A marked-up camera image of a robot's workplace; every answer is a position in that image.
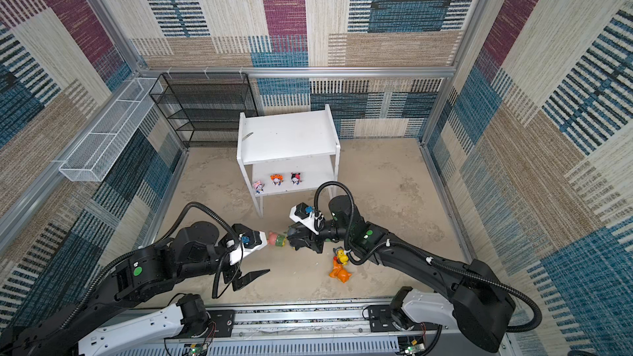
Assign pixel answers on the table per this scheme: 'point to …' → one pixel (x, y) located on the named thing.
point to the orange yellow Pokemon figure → (339, 261)
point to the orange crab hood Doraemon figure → (277, 179)
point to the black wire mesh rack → (204, 108)
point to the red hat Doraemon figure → (296, 178)
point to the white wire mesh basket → (89, 159)
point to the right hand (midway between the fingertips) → (293, 232)
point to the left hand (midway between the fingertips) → (262, 247)
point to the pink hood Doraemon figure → (259, 185)
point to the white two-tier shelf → (287, 152)
